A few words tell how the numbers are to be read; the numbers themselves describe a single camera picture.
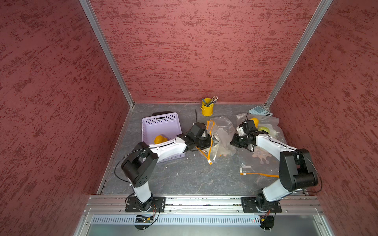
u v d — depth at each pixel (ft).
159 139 2.99
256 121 3.48
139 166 1.51
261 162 2.94
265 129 3.20
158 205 2.44
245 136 2.60
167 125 3.47
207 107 3.51
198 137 2.37
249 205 2.39
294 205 2.49
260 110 3.77
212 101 3.36
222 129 3.38
